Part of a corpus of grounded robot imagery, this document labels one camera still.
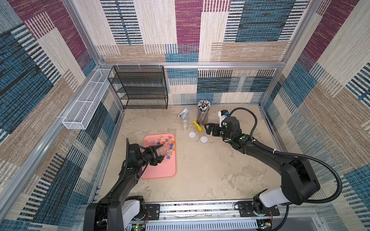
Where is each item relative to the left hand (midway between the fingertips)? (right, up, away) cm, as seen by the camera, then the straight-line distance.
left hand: (165, 146), depth 82 cm
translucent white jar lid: (+16, +4, +21) cm, 27 cm away
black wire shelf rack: (-23, +40, +29) cm, 54 cm away
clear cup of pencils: (+23, +23, +13) cm, 35 cm away
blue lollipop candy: (-7, -1, +17) cm, 19 cm away
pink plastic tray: (0, -14, +9) cm, 17 cm away
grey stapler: (+11, +21, +31) cm, 39 cm away
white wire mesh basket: (-56, +17, +11) cm, 60 cm away
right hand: (+28, +11, +6) cm, 30 cm away
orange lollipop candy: (-3, 0, +17) cm, 18 cm away
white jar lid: (+24, +1, +19) cm, 30 cm away
